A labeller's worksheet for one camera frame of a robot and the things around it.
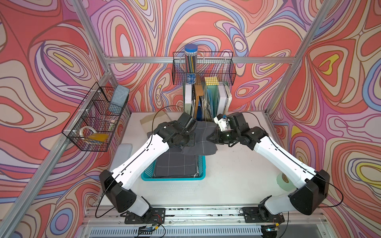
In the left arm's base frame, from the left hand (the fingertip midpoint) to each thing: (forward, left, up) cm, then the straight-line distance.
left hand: (192, 140), depth 74 cm
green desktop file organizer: (+30, -8, 0) cm, 31 cm away
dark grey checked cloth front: (-3, +11, -20) cm, 23 cm away
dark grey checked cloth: (-1, -5, -4) cm, 7 cm away
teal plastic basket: (-10, +25, -19) cm, 33 cm away
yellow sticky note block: (+38, -12, +10) cm, 41 cm away
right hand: (-1, -8, -1) cm, 8 cm away
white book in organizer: (+31, -19, +1) cm, 37 cm away
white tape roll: (-2, +51, +9) cm, 51 cm away
